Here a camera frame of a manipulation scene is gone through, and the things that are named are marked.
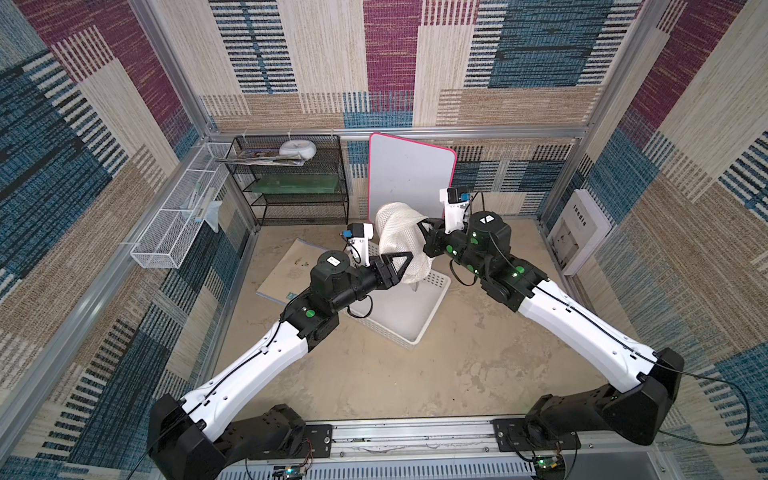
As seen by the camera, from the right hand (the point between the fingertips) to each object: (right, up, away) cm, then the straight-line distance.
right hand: (418, 217), depth 68 cm
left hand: (-3, -9, -2) cm, 9 cm away
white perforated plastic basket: (-3, -28, +28) cm, 39 cm away
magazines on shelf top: (-44, +21, +24) cm, 55 cm away
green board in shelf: (-37, +14, +28) cm, 48 cm away
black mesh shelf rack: (-49, +8, +51) cm, 71 cm away
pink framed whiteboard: (-1, +16, +22) cm, 27 cm away
